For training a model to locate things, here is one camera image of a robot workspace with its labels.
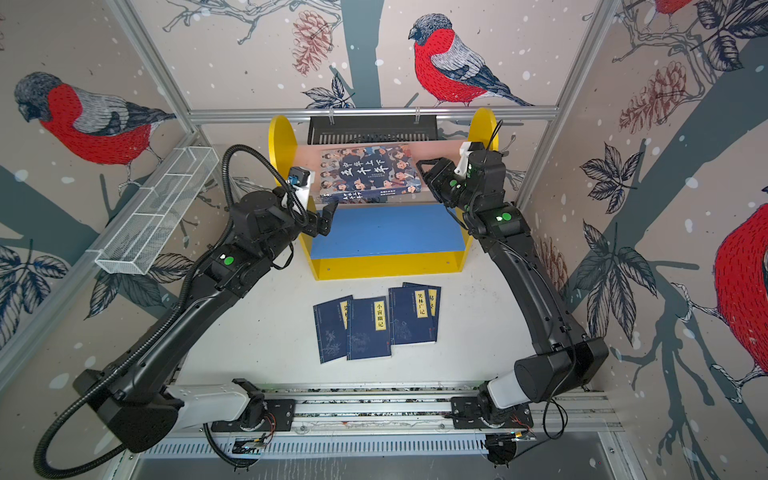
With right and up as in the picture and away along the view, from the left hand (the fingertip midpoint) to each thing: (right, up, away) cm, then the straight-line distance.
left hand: (315, 191), depth 65 cm
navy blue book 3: (+23, -35, +25) cm, 49 cm away
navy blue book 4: (+30, -33, +27) cm, 52 cm away
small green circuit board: (-18, -61, +6) cm, 64 cm away
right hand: (+22, +5, +2) cm, 23 cm away
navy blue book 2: (+10, -38, +23) cm, 46 cm away
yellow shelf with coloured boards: (+15, -11, +24) cm, 31 cm away
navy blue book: (-2, -36, +25) cm, 44 cm away
